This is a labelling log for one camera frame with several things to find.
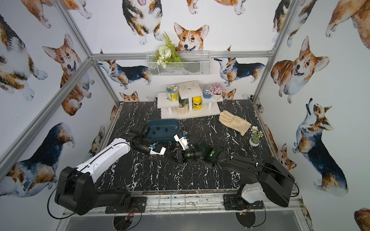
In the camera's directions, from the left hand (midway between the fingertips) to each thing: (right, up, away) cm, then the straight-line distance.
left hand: (169, 150), depth 75 cm
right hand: (+1, 0, -3) cm, 3 cm away
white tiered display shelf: (+11, +28, +35) cm, 46 cm away
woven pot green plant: (+5, +24, +32) cm, 40 cm away
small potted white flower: (+52, +2, +17) cm, 55 cm away
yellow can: (+15, +28, +34) cm, 47 cm away
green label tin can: (-2, +33, +21) cm, 39 cm away
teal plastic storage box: (-10, +7, +30) cm, 32 cm away
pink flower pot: (+28, +35, +18) cm, 48 cm away
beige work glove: (+43, +13, +32) cm, 55 cm away
